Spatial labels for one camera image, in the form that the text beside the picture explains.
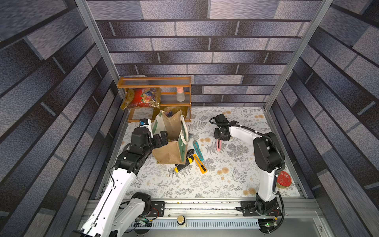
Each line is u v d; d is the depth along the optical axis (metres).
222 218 0.74
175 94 1.01
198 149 0.94
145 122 0.63
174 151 0.82
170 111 1.11
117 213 0.43
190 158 0.90
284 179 0.79
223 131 0.73
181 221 0.59
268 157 0.52
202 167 0.87
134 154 0.52
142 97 0.98
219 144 0.95
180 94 1.00
